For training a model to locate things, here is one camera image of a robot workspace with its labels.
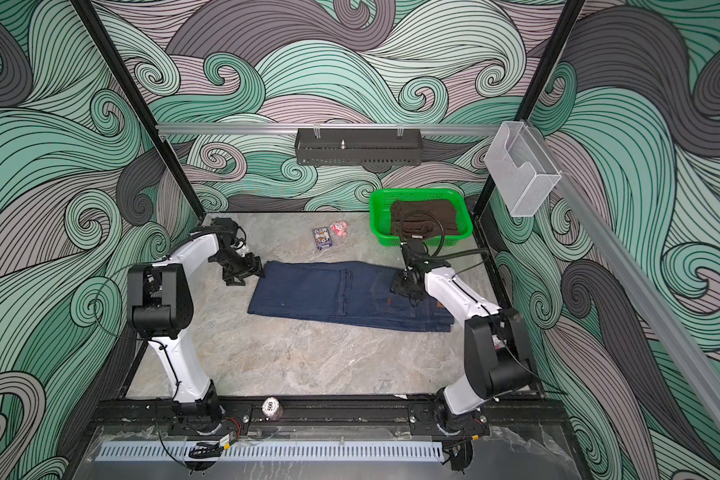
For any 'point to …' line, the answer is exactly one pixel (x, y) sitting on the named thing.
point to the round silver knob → (272, 408)
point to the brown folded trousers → (424, 218)
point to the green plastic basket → (380, 206)
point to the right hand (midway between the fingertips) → (399, 287)
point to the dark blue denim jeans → (341, 293)
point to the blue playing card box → (322, 237)
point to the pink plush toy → (340, 228)
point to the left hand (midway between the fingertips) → (255, 274)
